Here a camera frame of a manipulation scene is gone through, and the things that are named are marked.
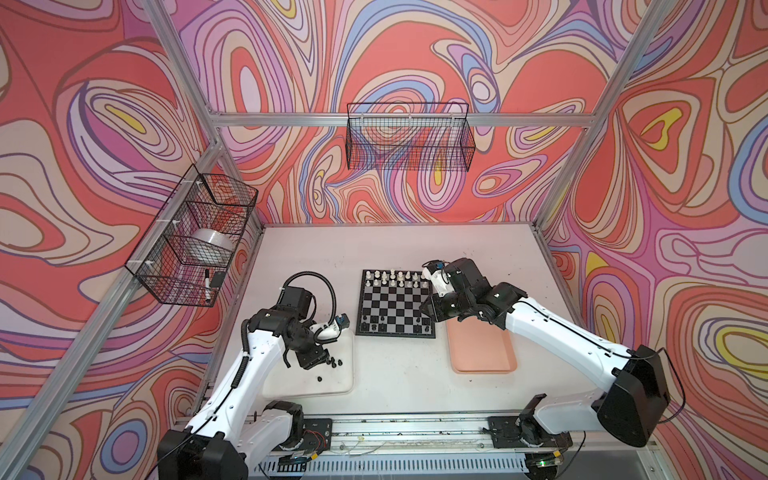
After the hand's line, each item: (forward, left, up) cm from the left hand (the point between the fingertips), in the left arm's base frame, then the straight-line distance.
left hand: (321, 343), depth 80 cm
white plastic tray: (-7, 0, -9) cm, 11 cm away
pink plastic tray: (+2, -46, -9) cm, 47 cm away
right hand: (+5, -28, +6) cm, 29 cm away
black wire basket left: (+14, +33, +20) cm, 41 cm away
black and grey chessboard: (+16, -19, -7) cm, 26 cm away
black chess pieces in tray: (-2, -2, -8) cm, 8 cm away
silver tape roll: (+14, +24, +25) cm, 37 cm away
